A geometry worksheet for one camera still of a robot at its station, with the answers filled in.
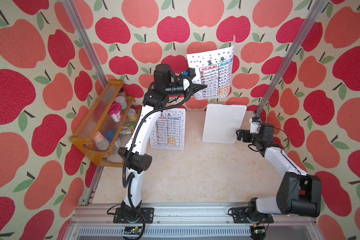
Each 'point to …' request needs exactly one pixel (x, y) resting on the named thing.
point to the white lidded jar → (121, 100)
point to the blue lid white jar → (109, 136)
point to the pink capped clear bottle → (100, 141)
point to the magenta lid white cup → (115, 111)
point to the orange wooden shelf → (110, 125)
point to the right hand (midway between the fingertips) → (246, 134)
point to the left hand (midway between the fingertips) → (207, 88)
